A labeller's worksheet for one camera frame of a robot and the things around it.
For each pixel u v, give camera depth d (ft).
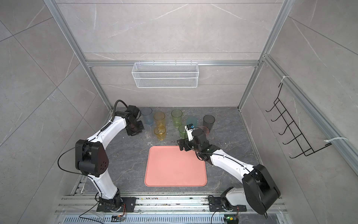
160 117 3.16
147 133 2.89
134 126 2.50
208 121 3.24
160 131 3.31
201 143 2.09
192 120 3.71
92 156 1.56
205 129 3.21
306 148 2.00
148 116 3.38
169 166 2.83
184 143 2.44
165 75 3.29
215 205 2.39
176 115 3.40
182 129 3.41
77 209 2.39
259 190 1.34
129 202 2.45
